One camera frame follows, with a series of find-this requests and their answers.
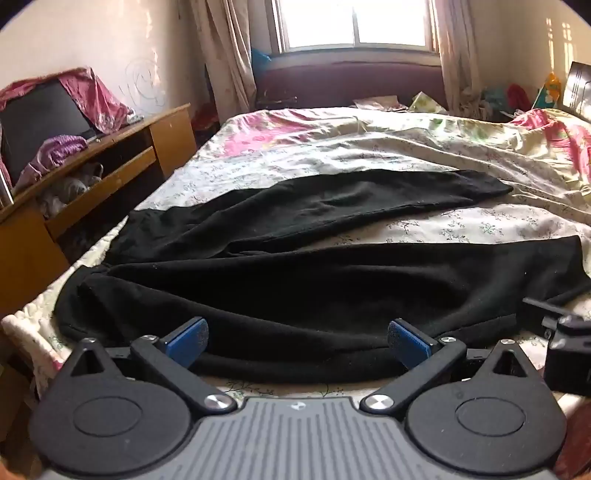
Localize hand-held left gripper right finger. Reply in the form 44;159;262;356
360;318;539;414

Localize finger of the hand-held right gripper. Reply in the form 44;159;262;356
522;298;583;341

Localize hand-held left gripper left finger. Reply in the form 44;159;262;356
69;316;237;414

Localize black pants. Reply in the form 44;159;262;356
53;169;591;384

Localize wooden desk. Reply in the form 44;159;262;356
0;104;198;319

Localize pink floral quilt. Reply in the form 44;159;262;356
355;108;591;222

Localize grey clothes in desk shelf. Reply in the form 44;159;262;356
37;161;105;217

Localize floral bedsheet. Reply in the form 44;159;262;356
0;107;591;402

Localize red cloth item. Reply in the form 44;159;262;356
507;84;532;109

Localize purple cloth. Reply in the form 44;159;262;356
16;135;88;188

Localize yellow green bag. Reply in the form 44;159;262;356
409;91;448;114

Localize pink patterned cloth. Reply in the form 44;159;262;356
0;67;136;185

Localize black monitor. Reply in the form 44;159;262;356
0;80;98;185

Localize beige curtain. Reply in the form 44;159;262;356
189;0;257;112
434;0;485;112

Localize window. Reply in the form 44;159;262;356
270;0;439;54

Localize black picture frame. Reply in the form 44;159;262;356
558;61;591;123

